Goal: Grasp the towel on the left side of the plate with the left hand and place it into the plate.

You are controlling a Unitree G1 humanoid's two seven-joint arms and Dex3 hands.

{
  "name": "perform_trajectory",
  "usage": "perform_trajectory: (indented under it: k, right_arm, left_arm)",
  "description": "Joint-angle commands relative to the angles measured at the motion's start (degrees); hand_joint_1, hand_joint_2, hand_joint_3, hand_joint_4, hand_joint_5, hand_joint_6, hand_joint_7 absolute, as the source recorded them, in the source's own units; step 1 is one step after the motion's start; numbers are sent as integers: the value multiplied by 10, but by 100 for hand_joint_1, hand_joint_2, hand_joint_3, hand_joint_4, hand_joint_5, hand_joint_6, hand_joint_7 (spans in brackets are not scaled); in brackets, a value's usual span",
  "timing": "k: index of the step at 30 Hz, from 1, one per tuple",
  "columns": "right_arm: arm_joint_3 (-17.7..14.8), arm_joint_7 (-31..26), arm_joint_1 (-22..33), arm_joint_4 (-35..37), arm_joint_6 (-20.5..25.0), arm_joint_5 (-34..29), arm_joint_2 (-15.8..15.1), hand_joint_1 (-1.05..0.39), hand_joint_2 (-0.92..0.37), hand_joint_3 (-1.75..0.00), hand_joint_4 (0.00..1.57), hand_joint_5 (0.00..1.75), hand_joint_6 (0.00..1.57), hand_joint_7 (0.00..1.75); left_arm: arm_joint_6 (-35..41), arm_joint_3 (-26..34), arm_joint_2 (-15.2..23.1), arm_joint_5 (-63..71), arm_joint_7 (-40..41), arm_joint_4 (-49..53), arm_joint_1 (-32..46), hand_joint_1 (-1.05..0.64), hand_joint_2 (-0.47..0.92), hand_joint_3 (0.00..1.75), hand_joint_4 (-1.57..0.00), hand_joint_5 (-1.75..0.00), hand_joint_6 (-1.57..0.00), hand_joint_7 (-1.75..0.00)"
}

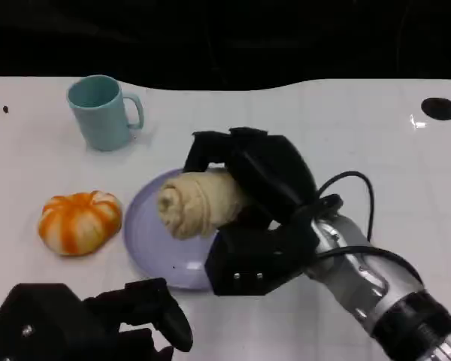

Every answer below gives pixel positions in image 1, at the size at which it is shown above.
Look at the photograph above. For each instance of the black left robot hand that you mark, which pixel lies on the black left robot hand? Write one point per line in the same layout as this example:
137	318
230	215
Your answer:
41	327

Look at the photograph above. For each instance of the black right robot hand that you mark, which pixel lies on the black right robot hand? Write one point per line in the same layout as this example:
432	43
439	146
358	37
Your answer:
270	169

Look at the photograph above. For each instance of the beige towel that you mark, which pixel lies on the beige towel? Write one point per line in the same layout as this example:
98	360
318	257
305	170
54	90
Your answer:
199	207

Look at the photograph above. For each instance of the orange and white bread roll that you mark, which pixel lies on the orange and white bread roll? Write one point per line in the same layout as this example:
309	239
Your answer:
79	223

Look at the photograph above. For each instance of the lilac plate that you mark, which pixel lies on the lilac plate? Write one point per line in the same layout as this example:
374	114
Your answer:
150	244

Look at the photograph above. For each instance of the pale green mug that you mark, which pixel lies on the pale green mug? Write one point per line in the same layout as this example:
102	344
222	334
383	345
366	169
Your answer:
99	116

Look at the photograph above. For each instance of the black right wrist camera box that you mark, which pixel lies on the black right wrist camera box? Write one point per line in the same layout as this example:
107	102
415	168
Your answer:
248	263

